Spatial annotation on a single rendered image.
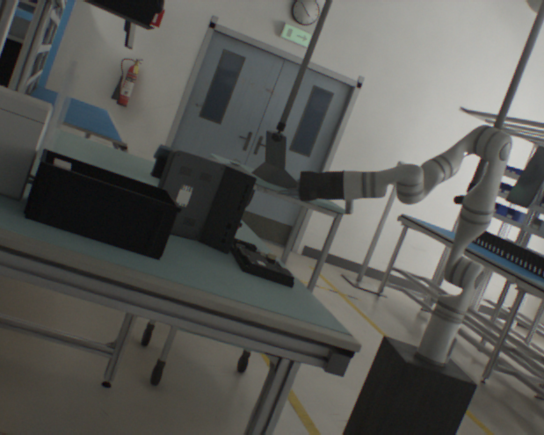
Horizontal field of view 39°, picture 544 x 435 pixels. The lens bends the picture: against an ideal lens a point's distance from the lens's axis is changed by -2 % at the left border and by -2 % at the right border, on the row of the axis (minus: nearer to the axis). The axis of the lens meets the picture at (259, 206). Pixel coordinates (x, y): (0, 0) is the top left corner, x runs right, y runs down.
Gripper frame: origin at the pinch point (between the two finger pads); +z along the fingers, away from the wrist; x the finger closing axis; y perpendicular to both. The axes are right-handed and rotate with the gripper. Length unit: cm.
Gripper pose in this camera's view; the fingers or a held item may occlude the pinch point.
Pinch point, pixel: (277, 192)
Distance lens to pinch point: 206.2
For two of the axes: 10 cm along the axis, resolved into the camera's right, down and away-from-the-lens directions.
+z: -9.8, 0.1, 1.8
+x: -1.0, 8.0, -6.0
